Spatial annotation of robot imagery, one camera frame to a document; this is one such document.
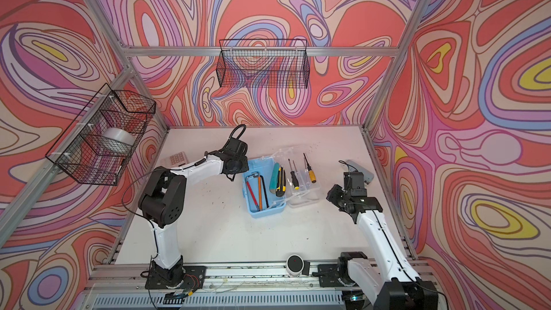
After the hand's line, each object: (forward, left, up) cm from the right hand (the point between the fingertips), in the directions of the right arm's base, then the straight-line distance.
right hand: (333, 199), depth 84 cm
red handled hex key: (+7, +33, -7) cm, 35 cm away
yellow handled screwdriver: (+11, +8, +4) cm, 14 cm away
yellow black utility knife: (+7, +20, +1) cm, 22 cm away
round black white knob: (-22, +17, -3) cm, 28 cm away
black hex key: (+9, +28, -7) cm, 30 cm away
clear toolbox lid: (+6, +12, +5) cm, 14 cm away
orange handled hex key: (+8, +30, -6) cm, 32 cm away
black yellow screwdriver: (+6, +15, +5) cm, 17 cm away
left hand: (+21, +36, -3) cm, 41 cm away
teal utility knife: (+10, +23, +2) cm, 25 cm away
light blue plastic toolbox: (+10, +32, -8) cm, 34 cm away
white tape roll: (+11, +75, +26) cm, 80 cm away
